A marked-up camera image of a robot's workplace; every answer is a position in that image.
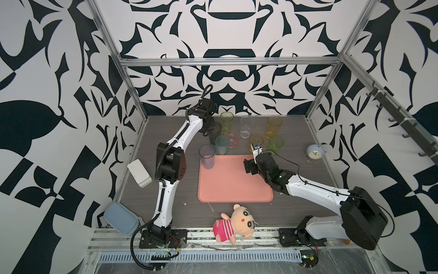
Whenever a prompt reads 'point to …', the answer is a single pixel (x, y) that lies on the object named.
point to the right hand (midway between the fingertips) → (254, 155)
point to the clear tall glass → (247, 121)
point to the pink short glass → (234, 136)
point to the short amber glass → (255, 138)
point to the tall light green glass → (226, 118)
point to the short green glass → (274, 144)
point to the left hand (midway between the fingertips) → (209, 122)
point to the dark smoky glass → (213, 134)
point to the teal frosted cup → (222, 141)
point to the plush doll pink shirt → (242, 222)
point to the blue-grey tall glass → (206, 152)
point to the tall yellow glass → (274, 124)
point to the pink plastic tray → (227, 181)
